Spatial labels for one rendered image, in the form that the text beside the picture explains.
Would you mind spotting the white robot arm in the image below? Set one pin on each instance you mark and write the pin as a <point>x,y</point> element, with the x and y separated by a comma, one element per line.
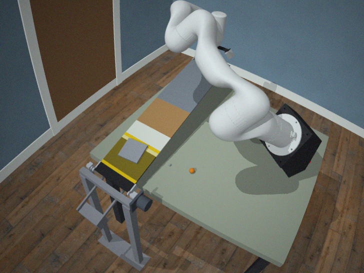
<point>247,114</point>

